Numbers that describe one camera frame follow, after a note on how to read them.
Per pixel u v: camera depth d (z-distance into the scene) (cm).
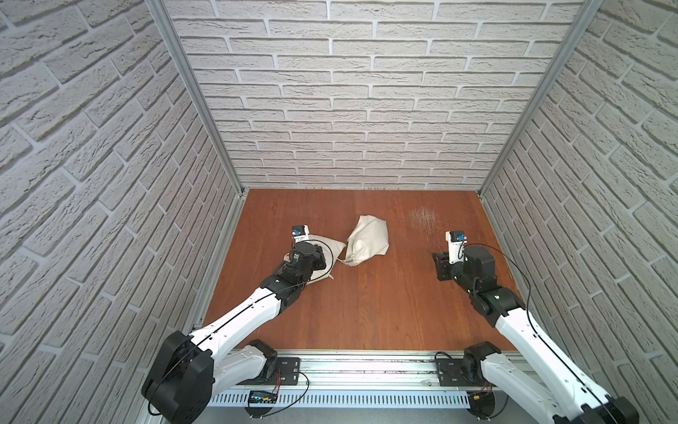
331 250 97
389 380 73
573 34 73
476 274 59
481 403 69
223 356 45
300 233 71
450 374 74
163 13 70
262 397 72
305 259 63
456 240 68
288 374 73
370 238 92
